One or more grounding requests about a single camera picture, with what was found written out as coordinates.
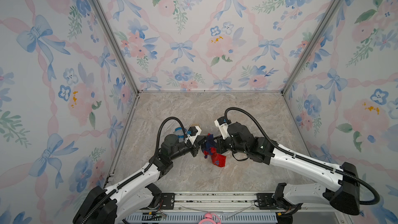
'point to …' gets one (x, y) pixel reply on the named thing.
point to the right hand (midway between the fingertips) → (210, 140)
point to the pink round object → (208, 219)
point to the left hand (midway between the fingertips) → (206, 136)
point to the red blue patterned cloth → (209, 147)
